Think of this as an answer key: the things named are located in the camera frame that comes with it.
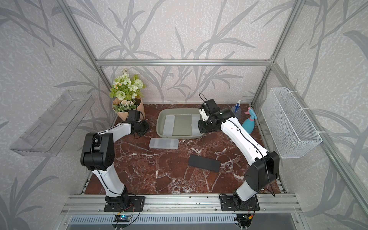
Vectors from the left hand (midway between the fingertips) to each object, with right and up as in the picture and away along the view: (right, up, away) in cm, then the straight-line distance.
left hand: (151, 126), depth 100 cm
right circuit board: (+55, -45, -29) cm, 77 cm away
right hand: (+34, +1, -19) cm, 38 cm away
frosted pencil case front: (+31, -4, +5) cm, 32 cm away
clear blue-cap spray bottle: (+61, +11, +2) cm, 62 cm away
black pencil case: (+33, -22, -11) cm, 41 cm away
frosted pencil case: (+9, -12, -2) cm, 15 cm away
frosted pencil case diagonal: (+12, 0, +3) cm, 12 cm away
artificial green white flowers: (-15, +25, -9) cm, 31 cm away
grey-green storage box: (+21, +2, +9) cm, 23 cm away
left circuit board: (-6, -44, -29) cm, 53 cm away
